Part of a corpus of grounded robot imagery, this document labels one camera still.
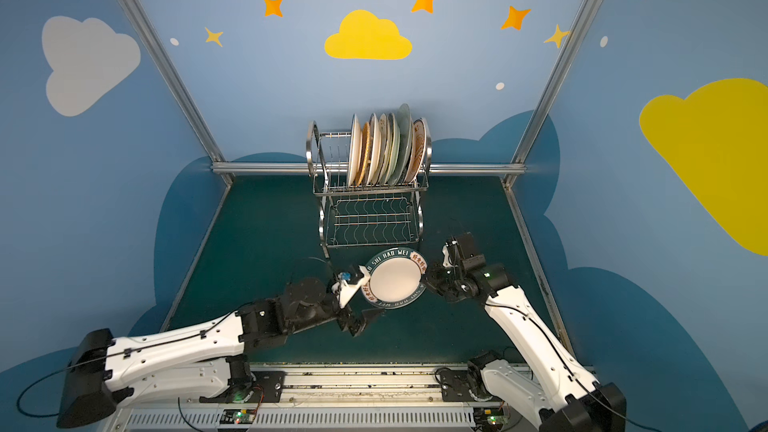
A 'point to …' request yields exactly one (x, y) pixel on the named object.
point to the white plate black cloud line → (354, 152)
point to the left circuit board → (238, 416)
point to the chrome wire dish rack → (364, 216)
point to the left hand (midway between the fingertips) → (375, 293)
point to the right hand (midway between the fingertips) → (421, 275)
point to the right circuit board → (489, 418)
